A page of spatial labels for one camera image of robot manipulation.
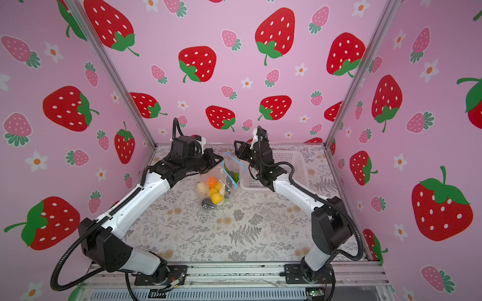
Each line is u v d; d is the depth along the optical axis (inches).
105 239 15.5
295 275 29.0
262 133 27.2
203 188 36.7
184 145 22.3
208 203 35.0
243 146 28.0
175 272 29.6
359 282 28.7
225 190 35.2
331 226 17.8
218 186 37.7
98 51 30.8
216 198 34.4
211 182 36.7
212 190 37.4
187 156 23.6
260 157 23.7
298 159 40.1
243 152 28.0
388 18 27.7
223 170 29.9
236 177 34.1
